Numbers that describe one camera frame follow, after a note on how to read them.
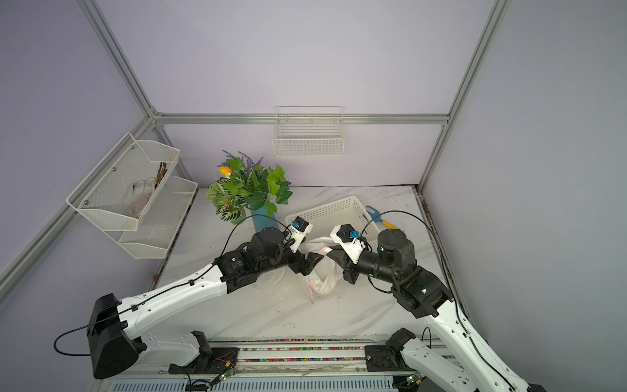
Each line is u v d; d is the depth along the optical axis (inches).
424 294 17.4
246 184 30.7
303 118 36.2
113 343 15.0
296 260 25.1
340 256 21.7
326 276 27.3
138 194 30.8
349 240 19.9
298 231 24.2
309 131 37.6
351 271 21.0
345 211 43.5
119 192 30.0
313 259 25.2
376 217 41.4
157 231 35.8
